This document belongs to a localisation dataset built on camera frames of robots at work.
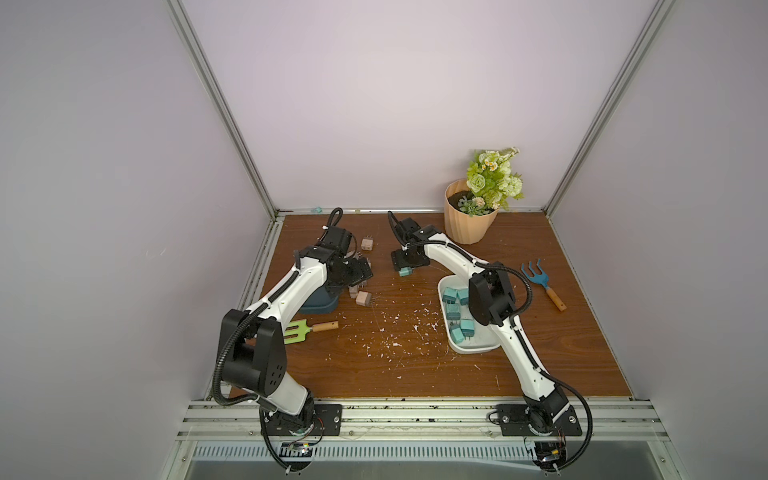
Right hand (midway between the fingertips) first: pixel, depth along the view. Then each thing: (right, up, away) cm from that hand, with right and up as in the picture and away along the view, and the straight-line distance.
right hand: (405, 259), depth 103 cm
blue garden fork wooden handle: (+48, -7, -3) cm, 48 cm away
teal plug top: (0, -4, -4) cm, 5 cm away
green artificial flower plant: (+27, +25, -11) cm, 39 cm away
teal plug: (+14, -11, -11) cm, 21 cm away
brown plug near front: (-13, -12, -11) cm, 21 cm away
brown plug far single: (-14, +6, +6) cm, 16 cm away
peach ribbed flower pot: (+19, +12, -3) cm, 23 cm away
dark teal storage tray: (-26, -12, -15) cm, 33 cm away
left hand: (-13, -4, -16) cm, 21 cm away
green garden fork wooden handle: (-31, -20, -15) cm, 40 cm away
